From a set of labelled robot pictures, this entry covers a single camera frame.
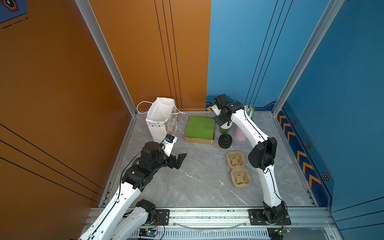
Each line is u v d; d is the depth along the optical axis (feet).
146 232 2.33
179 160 2.11
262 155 1.85
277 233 2.31
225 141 3.15
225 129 3.25
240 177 2.74
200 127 3.46
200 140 3.28
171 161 2.10
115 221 1.40
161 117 3.45
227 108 2.20
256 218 2.38
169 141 2.01
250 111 3.00
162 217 2.41
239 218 2.47
